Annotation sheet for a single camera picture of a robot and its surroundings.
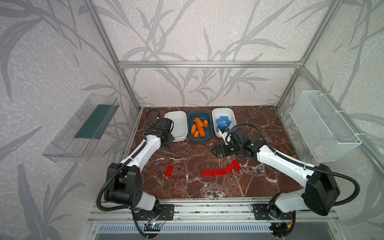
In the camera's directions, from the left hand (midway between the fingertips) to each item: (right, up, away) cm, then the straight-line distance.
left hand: (170, 135), depth 89 cm
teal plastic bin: (+20, +12, +23) cm, 33 cm away
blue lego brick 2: (+32, +8, +19) cm, 38 cm away
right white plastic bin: (+32, +15, +26) cm, 43 cm away
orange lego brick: (+13, +3, +15) cm, 20 cm away
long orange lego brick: (+17, +8, +18) cm, 26 cm away
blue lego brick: (+36, +10, +23) cm, 44 cm away
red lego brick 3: (+29, -22, -2) cm, 37 cm away
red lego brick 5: (+40, -18, -1) cm, 44 cm away
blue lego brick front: (+39, +7, +19) cm, 44 cm away
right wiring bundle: (+59, -44, -17) cm, 76 cm away
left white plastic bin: (+4, +4, +16) cm, 16 cm away
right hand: (+28, -4, -6) cm, 29 cm away
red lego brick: (0, -21, -5) cm, 22 cm away
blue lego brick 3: (+32, +4, +16) cm, 36 cm away
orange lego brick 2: (+19, +1, +14) cm, 24 cm away
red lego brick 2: (+23, -22, -3) cm, 32 cm away
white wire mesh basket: (+72, +2, -27) cm, 77 cm away
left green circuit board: (-5, -43, -17) cm, 47 cm away
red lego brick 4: (+36, -19, -3) cm, 41 cm away
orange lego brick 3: (+16, -1, +12) cm, 20 cm away
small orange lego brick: (+22, +7, +16) cm, 28 cm away
